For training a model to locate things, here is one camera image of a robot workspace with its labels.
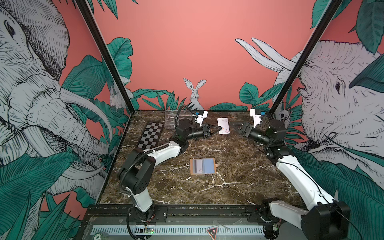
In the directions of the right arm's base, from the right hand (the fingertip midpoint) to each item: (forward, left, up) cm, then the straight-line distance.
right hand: (231, 125), depth 69 cm
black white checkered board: (+14, +48, -30) cm, 58 cm away
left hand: (0, +4, -2) cm, 5 cm away
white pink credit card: (+5, +3, -4) cm, 7 cm away
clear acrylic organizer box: (+36, +38, -34) cm, 62 cm away
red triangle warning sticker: (-39, +9, -32) cm, 51 cm away
